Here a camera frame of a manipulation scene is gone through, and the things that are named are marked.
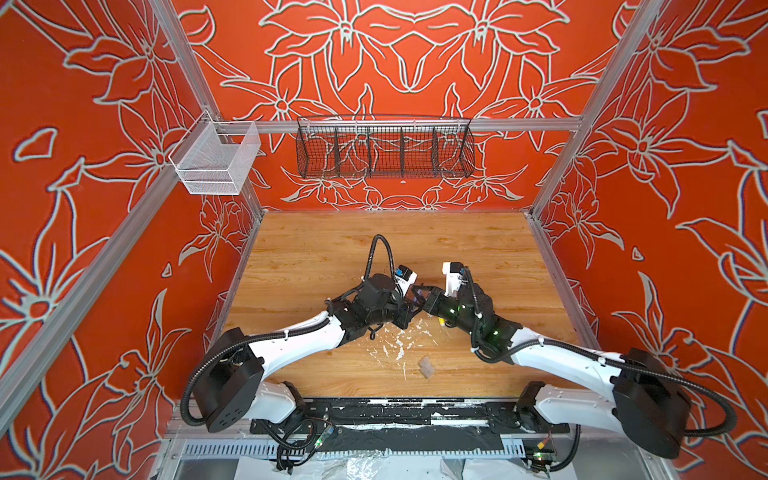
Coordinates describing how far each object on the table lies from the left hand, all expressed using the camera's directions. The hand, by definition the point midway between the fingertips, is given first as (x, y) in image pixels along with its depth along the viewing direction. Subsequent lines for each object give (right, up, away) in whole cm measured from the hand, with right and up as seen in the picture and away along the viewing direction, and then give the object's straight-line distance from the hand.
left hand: (421, 304), depth 77 cm
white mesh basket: (-63, +39, +10) cm, 75 cm away
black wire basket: (-10, +48, +20) cm, 53 cm away
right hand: (-4, +4, -2) cm, 6 cm away
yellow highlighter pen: (+4, -3, -7) cm, 8 cm away
